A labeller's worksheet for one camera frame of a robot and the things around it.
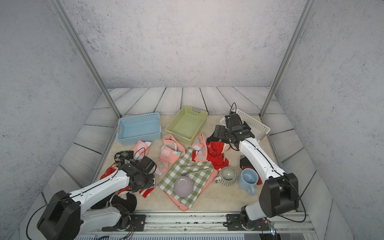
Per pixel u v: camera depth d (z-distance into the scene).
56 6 0.70
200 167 0.91
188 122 1.21
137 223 0.73
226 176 0.88
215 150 0.93
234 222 0.71
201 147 0.99
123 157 0.93
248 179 0.86
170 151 0.93
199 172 0.89
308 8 0.71
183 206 0.77
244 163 0.91
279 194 0.41
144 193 0.82
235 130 0.64
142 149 0.99
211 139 1.05
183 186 0.79
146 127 1.14
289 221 0.44
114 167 0.90
